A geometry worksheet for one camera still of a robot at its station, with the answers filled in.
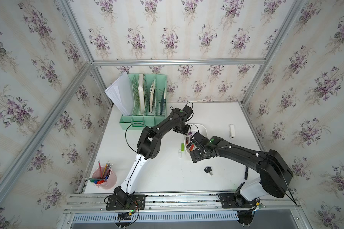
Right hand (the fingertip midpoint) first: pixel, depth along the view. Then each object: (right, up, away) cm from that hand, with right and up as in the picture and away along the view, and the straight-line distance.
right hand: (200, 155), depth 86 cm
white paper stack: (-52, +39, +10) cm, 66 cm away
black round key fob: (+4, -7, -4) cm, 9 cm away
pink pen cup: (-55, -10, -9) cm, 56 cm away
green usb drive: (-11, +4, +5) cm, 12 cm away
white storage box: (+3, +14, +13) cm, 19 cm away
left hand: (-9, +12, +13) cm, 20 cm away
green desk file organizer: (-34, +38, +16) cm, 53 cm away
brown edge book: (-32, +40, +13) cm, 53 cm away
